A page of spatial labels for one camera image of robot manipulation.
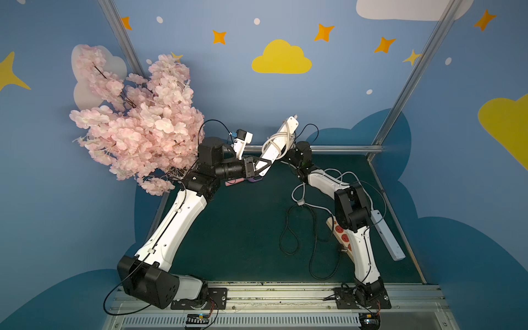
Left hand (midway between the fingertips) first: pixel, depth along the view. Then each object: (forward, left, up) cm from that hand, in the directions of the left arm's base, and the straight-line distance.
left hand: (269, 160), depth 66 cm
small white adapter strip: (-9, -53, -38) cm, 66 cm away
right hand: (+29, -4, -17) cm, 34 cm away
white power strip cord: (+16, -16, -41) cm, 47 cm away
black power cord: (-10, -21, -36) cm, 43 cm away
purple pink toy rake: (+20, +17, -39) cm, 47 cm away
